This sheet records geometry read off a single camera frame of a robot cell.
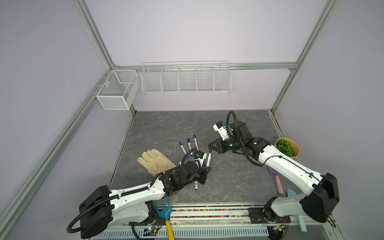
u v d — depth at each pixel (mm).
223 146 663
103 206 405
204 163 729
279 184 814
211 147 737
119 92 1062
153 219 645
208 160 738
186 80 1002
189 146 991
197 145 995
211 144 735
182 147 991
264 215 662
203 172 660
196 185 826
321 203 394
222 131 692
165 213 738
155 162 932
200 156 665
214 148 705
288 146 863
